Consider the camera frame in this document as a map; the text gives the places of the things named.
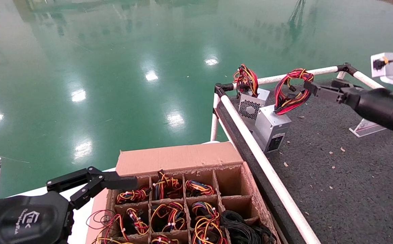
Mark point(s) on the cardboard box with dividers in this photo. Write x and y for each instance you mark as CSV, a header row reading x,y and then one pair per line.
x,y
179,157

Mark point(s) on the clear acrylic sign holder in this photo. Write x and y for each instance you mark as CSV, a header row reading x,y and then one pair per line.
x,y
365,128

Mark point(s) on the white pipe rail frame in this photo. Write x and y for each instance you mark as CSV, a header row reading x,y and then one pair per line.
x,y
242,125

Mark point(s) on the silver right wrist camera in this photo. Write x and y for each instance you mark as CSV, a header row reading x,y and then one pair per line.
x,y
391,69

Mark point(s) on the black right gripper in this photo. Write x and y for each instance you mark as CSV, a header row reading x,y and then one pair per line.
x,y
379,106

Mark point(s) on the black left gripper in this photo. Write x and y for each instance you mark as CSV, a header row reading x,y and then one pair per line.
x,y
20,220

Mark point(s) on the silver power supply on table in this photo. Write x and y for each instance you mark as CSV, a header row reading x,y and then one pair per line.
x,y
248,108

